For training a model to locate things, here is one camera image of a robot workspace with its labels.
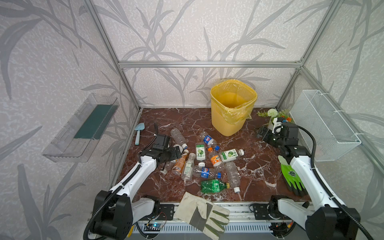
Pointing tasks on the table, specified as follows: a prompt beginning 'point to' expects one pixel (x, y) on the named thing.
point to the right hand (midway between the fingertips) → (260, 127)
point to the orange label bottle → (215, 159)
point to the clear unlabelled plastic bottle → (178, 139)
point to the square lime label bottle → (200, 151)
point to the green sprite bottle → (213, 186)
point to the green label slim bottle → (188, 171)
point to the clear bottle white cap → (233, 176)
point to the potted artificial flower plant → (272, 113)
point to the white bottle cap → (201, 164)
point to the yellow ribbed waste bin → (232, 101)
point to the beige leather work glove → (206, 217)
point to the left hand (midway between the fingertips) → (176, 149)
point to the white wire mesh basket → (333, 138)
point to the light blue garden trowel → (140, 126)
